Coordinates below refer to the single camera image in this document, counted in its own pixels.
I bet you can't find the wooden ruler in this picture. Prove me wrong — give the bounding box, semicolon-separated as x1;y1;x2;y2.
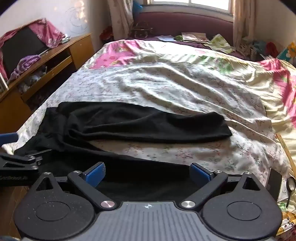
276;133;295;173

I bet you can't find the green patterned cloth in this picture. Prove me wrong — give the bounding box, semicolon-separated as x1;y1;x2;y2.
209;34;233;54

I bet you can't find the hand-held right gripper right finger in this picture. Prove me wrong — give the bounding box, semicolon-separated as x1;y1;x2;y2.
180;163;263;209

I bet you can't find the beige patterned curtain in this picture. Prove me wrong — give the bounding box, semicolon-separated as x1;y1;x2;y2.
232;0;252;51
107;0;135;42

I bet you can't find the dark handbag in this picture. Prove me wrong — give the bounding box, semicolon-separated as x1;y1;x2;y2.
131;21;153;39

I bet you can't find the red fabric item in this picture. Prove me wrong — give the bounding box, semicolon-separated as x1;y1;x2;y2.
265;42;279;59

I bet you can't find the white small-floral bed sheet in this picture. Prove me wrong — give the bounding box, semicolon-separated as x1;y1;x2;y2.
2;59;289;209

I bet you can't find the white woven basket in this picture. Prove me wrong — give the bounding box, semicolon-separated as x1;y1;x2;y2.
240;43;258;61

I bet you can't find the black sweater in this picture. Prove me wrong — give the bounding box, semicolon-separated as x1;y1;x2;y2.
14;101;233;202

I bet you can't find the yellow cartoon printed cloth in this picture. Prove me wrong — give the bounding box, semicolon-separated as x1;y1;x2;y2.
276;201;296;237

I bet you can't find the black television screen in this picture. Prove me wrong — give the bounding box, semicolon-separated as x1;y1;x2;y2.
2;27;49;78

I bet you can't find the cream quilt with pink flowers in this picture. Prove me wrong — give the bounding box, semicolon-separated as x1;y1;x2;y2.
89;39;296;176

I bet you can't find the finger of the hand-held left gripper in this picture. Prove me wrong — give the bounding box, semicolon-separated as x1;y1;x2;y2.
0;133;19;154
0;149;53;172

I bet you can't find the wooden cabinet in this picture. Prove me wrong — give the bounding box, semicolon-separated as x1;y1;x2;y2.
0;32;95;134

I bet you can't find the black phone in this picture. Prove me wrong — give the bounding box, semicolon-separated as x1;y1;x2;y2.
265;168;283;202

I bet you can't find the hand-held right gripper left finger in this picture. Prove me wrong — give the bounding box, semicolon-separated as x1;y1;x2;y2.
30;162;117;211

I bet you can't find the red cloth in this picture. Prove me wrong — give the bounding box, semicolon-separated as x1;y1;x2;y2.
100;25;114;42

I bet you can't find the pale printed booklet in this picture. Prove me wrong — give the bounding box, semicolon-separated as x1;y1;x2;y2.
181;32;209;43

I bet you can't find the black magnifying glass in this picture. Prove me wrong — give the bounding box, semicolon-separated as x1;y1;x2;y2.
285;177;296;208

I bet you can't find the purple striped cloth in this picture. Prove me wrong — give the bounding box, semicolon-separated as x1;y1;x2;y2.
9;55;41;82

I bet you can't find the window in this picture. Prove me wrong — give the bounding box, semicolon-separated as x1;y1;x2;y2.
143;0;234;13

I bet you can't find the television under pink cloth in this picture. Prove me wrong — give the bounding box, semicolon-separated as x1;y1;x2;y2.
0;19;67;80

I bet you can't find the purple padded headboard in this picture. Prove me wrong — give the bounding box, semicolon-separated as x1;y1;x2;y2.
129;11;234;40

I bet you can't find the yellow and blue box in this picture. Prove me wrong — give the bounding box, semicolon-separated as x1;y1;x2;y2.
277;41;296;63

